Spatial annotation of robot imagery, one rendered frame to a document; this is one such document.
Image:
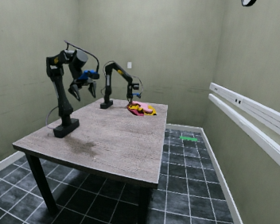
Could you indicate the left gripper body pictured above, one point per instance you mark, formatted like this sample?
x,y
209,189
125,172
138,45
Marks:
x,y
129,94

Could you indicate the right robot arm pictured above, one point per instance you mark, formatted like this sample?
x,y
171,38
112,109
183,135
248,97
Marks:
x,y
75,60

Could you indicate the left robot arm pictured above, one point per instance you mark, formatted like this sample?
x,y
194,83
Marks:
x,y
108,91

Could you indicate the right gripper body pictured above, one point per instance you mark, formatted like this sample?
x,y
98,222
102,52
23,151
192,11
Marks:
x,y
81,79

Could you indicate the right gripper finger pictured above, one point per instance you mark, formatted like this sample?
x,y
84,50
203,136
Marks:
x,y
71,91
93,86

